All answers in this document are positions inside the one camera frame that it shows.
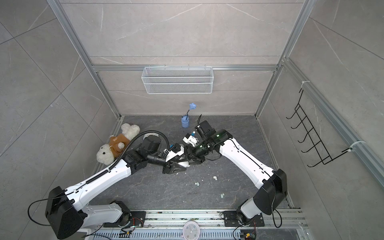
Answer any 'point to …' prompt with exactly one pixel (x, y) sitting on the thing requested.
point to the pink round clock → (191, 230)
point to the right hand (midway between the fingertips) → (182, 161)
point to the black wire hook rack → (324, 155)
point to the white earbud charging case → (185, 164)
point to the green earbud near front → (222, 195)
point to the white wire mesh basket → (178, 80)
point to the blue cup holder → (185, 122)
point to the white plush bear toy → (107, 154)
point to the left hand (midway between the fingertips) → (185, 161)
